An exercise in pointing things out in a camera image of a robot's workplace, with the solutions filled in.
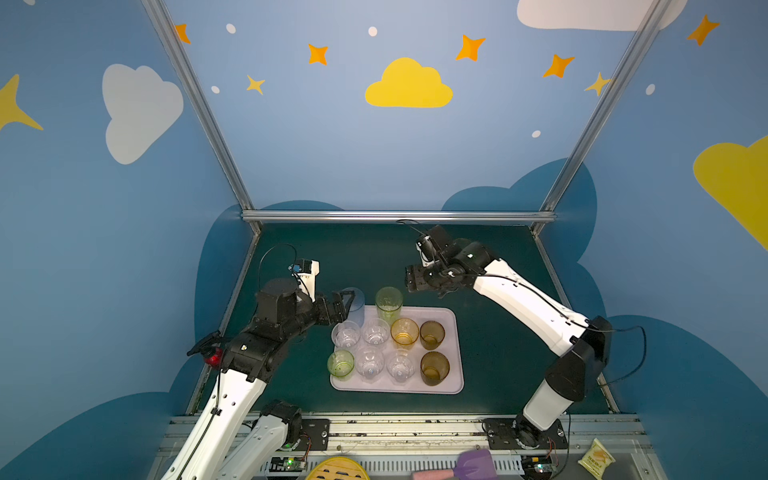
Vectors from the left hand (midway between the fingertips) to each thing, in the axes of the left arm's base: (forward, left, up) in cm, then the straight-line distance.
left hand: (343, 293), depth 70 cm
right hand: (+9, -20, -5) cm, 22 cm away
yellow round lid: (-32, 0, -25) cm, 41 cm away
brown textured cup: (+1, -25, -25) cm, 35 cm away
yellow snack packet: (-30, -62, -25) cm, 73 cm away
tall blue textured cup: (+3, -2, -15) cm, 16 cm away
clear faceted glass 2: (-7, -6, -26) cm, 27 cm away
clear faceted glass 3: (-9, -15, -25) cm, 30 cm away
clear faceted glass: (0, +2, -23) cm, 23 cm away
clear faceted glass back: (0, -8, -20) cm, 22 cm away
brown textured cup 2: (-9, -25, -26) cm, 37 cm away
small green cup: (-8, +3, -26) cm, 27 cm away
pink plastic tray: (-4, -21, -26) cm, 34 cm away
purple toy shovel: (-31, -32, -26) cm, 51 cm away
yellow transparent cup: (+2, -16, -25) cm, 30 cm away
